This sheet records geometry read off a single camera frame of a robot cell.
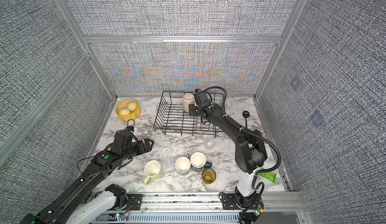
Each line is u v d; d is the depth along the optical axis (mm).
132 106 1060
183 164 844
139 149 690
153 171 836
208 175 815
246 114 1064
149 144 719
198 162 827
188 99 1003
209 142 926
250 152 480
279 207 740
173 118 1062
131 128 720
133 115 1031
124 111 1033
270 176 800
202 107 672
